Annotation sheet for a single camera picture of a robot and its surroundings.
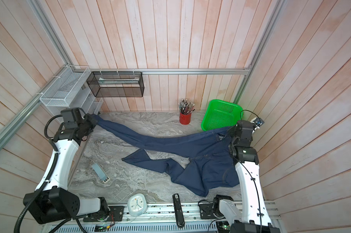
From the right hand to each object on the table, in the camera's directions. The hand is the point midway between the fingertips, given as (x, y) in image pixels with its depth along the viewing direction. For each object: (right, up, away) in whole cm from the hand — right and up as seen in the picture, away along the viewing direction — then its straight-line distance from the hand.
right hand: (238, 124), depth 72 cm
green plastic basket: (+6, +9, +47) cm, 48 cm away
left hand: (-76, +3, +6) cm, 76 cm away
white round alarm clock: (-52, -42, +2) cm, 67 cm away
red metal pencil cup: (-24, +4, +37) cm, 44 cm away
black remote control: (-30, -47, 0) cm, 55 cm away
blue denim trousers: (-11, -24, +15) cm, 31 cm away
